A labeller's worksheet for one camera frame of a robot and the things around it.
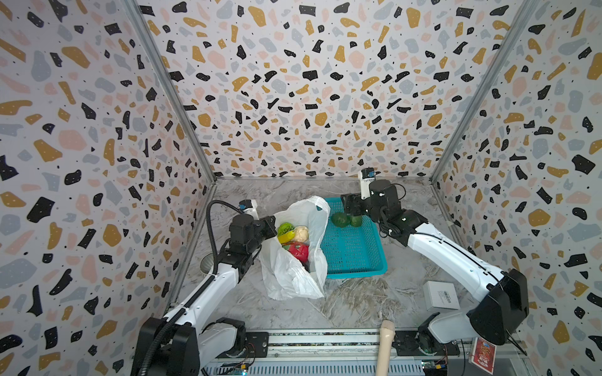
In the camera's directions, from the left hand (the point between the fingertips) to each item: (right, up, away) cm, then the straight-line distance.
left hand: (276, 213), depth 81 cm
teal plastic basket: (+29, -17, +16) cm, 37 cm away
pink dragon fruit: (+8, -14, +4) cm, 16 cm away
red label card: (+65, -43, -9) cm, 78 cm away
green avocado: (+24, -4, +19) cm, 31 cm away
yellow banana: (+2, -10, +9) cm, 14 cm away
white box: (+56, -28, -1) cm, 63 cm away
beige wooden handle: (+36, -37, -7) cm, 53 cm away
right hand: (+24, +8, -3) cm, 25 cm away
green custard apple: (+1, -6, +14) cm, 15 cm away
